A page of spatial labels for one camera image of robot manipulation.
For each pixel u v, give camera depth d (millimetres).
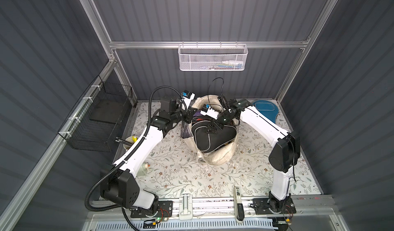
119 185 404
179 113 662
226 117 707
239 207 717
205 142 829
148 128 528
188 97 664
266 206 718
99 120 738
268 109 1100
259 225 696
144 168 806
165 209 723
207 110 736
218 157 764
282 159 488
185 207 722
